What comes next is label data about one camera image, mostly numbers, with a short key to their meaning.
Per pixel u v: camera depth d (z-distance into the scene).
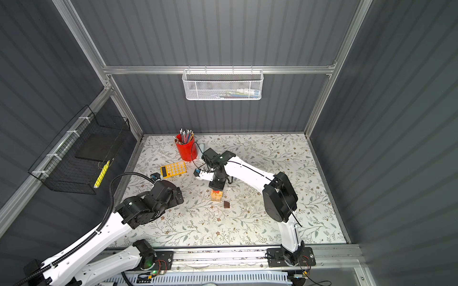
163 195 0.56
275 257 0.73
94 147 0.77
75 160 0.72
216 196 0.89
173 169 1.02
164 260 0.72
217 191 0.89
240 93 0.92
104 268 0.52
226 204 0.88
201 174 0.77
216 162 0.63
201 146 1.12
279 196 0.50
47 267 0.39
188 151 1.02
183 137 1.02
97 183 0.66
